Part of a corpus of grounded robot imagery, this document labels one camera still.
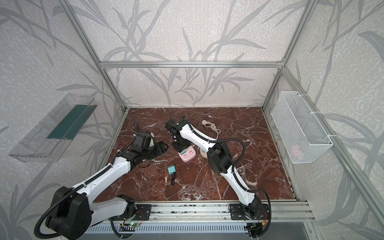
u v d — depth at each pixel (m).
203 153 0.93
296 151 0.72
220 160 0.58
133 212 0.71
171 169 0.86
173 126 0.68
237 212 0.74
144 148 0.66
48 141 0.64
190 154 0.92
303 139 0.60
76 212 0.39
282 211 0.75
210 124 1.08
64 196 0.40
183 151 0.89
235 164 0.60
